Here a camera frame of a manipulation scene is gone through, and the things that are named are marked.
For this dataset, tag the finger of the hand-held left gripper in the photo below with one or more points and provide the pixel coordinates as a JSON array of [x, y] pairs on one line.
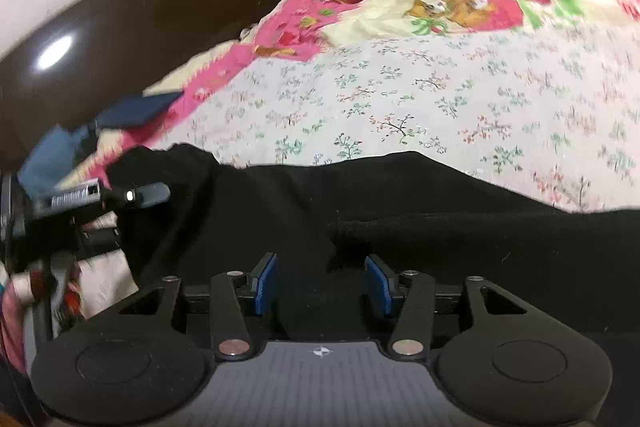
[[100, 239], [145, 195]]

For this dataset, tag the pink cartoon print quilt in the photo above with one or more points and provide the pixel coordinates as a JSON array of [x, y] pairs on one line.
[[280, 32]]

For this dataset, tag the dark wooden headboard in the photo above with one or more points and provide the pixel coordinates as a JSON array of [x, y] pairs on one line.
[[125, 32]]

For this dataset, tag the white floral bedsheet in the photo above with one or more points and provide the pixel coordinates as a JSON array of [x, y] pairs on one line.
[[400, 82]]

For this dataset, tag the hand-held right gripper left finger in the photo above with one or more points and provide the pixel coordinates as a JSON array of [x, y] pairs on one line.
[[265, 284]]

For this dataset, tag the dark blue flat case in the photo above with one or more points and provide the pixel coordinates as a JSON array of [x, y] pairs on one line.
[[140, 109]]

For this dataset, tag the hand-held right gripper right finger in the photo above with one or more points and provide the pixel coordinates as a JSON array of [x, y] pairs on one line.
[[377, 284]]

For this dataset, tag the blue cloth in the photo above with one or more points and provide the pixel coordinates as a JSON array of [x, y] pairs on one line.
[[52, 157]]

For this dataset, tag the black pants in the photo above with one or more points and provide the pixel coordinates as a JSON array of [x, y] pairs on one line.
[[450, 217]]

